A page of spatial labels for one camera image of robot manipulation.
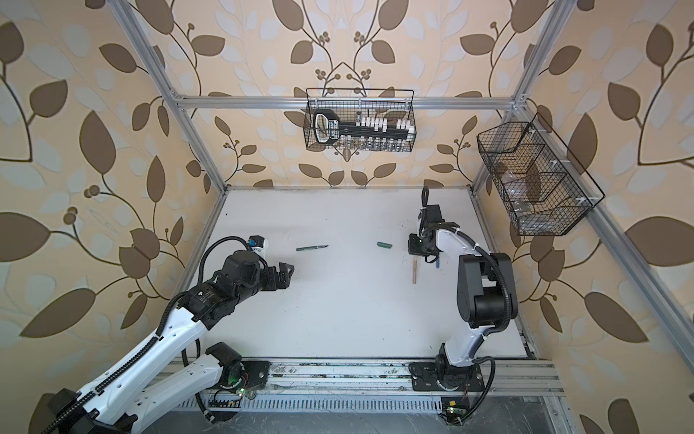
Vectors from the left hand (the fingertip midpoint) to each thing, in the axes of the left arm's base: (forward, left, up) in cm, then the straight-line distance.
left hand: (282, 266), depth 77 cm
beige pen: (+8, -42, -16) cm, 45 cm away
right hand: (+14, -43, -13) cm, 47 cm away
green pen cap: (+19, -31, -17) cm, 41 cm away
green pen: (+18, -4, -18) cm, 26 cm away
